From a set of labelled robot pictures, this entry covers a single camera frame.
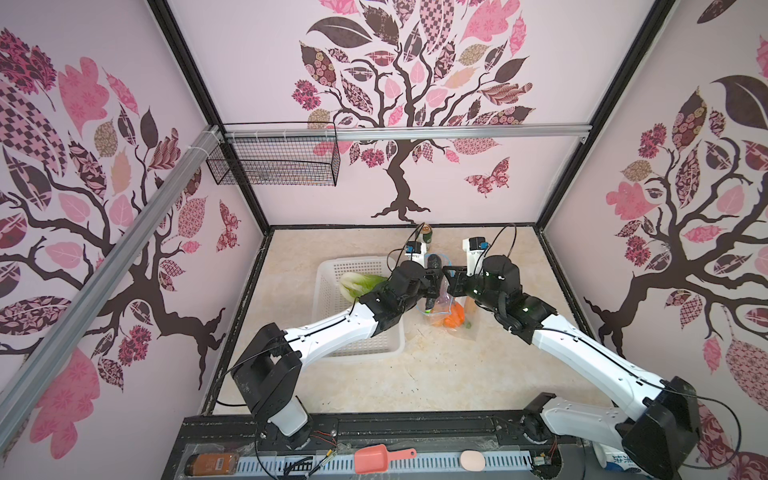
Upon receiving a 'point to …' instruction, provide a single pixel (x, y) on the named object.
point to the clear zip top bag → (445, 311)
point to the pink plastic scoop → (373, 460)
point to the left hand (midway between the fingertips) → (441, 276)
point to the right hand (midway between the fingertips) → (444, 265)
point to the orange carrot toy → (458, 312)
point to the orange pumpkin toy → (450, 322)
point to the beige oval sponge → (472, 460)
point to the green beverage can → (427, 233)
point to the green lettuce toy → (353, 285)
